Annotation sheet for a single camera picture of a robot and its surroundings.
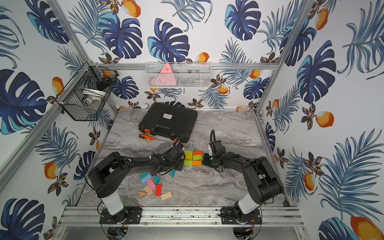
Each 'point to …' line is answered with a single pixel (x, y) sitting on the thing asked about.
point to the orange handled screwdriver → (148, 137)
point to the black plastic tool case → (169, 119)
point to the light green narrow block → (197, 157)
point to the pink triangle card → (166, 77)
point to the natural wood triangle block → (142, 194)
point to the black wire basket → (85, 93)
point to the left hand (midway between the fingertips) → (181, 163)
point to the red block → (158, 190)
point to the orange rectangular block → (198, 163)
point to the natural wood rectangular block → (166, 195)
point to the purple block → (153, 174)
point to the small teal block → (157, 179)
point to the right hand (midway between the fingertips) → (203, 161)
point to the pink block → (151, 183)
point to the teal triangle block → (172, 172)
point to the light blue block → (145, 179)
